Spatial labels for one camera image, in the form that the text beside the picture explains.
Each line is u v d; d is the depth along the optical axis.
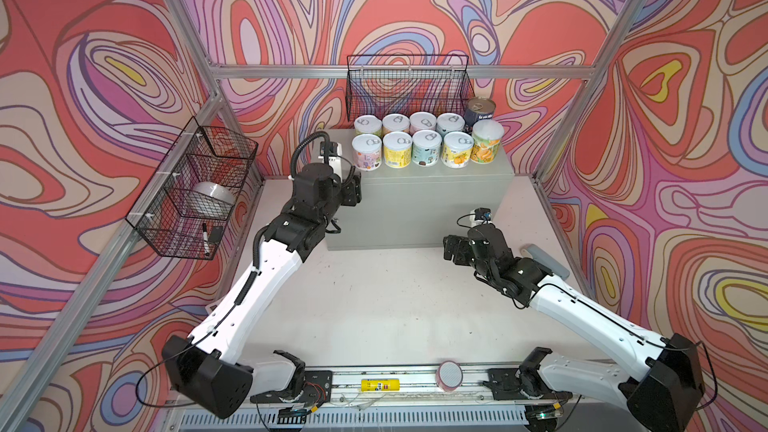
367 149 0.72
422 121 0.78
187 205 0.72
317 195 0.51
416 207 0.86
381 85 0.95
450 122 0.78
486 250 0.57
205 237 0.73
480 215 0.69
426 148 0.72
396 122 0.78
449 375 0.72
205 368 0.37
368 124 0.77
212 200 0.70
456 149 0.72
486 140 0.70
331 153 0.58
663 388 0.38
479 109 0.74
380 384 0.72
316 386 0.72
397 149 0.72
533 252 0.94
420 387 0.75
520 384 0.68
